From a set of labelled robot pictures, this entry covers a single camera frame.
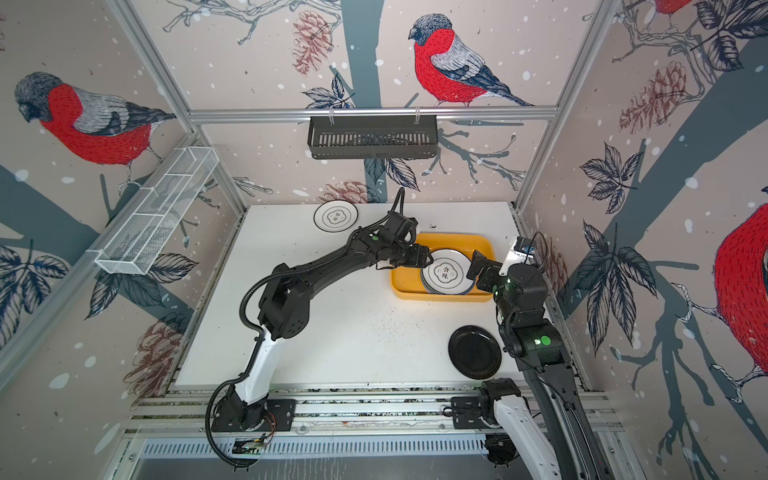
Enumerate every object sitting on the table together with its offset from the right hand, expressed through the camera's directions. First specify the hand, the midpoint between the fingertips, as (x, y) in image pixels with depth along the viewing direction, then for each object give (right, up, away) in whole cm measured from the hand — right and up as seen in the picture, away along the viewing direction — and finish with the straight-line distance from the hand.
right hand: (493, 252), depth 71 cm
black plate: (-1, -29, +12) cm, 32 cm away
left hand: (-13, -2, +18) cm, 22 cm away
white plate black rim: (-6, -9, +26) cm, 28 cm away
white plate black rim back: (-48, +11, +47) cm, 68 cm away
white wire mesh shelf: (-87, +12, +10) cm, 89 cm away
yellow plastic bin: (-20, -12, +26) cm, 35 cm away
